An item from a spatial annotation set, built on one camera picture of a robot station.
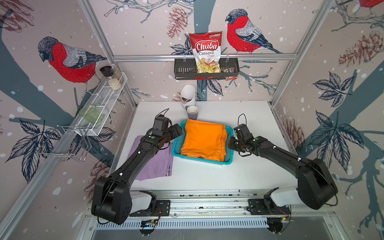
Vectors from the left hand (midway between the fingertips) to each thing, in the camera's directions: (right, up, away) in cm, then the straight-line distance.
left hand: (179, 127), depth 84 cm
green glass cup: (-41, +8, -15) cm, 44 cm away
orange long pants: (+15, -9, +7) cm, 19 cm away
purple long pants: (-12, -23, +1) cm, 26 cm away
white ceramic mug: (+3, +22, +30) cm, 38 cm away
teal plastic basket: (-2, -11, +6) cm, 12 cm away
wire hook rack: (-42, -3, -26) cm, 50 cm away
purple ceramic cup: (+7, +9, +20) cm, 23 cm away
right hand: (+29, -10, +5) cm, 31 cm away
